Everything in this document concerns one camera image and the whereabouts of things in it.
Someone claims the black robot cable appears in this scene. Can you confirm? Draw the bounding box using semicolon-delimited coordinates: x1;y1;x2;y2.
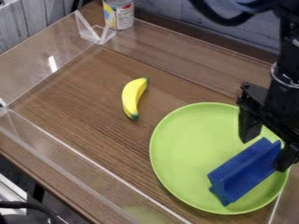
190;0;258;27

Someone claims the green round plate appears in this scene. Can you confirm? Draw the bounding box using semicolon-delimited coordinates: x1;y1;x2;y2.
150;102;288;214

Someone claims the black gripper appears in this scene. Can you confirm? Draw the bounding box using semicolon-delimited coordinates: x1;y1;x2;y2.
238;63;299;172

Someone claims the white labelled can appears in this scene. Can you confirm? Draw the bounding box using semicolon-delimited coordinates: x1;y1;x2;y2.
103;0;135;30

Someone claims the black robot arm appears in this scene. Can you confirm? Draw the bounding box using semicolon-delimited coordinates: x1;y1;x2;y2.
238;0;299;172

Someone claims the blue T-shaped block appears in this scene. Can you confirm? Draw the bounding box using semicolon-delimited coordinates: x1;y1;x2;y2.
207;137;282;207

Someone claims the yellow toy banana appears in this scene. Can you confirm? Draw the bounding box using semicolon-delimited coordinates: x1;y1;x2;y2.
122;77;150;121

